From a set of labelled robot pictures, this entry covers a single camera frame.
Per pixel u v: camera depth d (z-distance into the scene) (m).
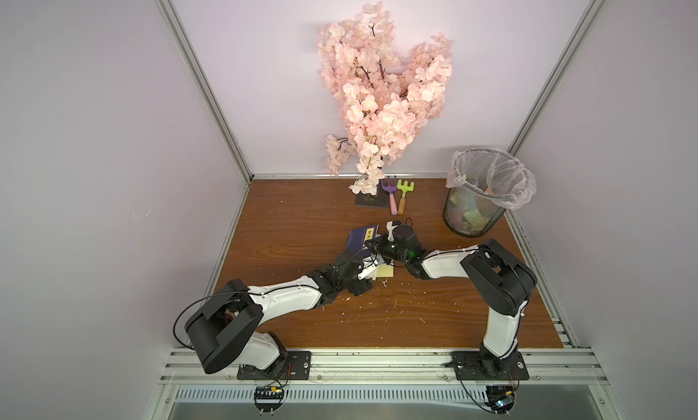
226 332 0.43
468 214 0.92
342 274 0.66
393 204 1.09
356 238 1.00
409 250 0.74
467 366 0.72
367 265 0.74
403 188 1.17
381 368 0.74
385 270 0.90
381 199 1.12
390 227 0.90
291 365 0.72
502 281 0.49
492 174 0.95
